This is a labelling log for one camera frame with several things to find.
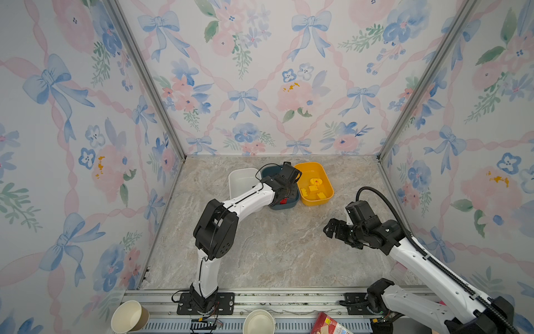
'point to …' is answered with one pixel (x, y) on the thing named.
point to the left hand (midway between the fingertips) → (291, 186)
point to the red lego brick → (284, 201)
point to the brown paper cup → (128, 316)
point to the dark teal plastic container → (271, 170)
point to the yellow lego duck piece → (316, 182)
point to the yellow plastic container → (314, 170)
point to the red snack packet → (325, 324)
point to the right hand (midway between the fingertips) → (331, 232)
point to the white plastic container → (241, 179)
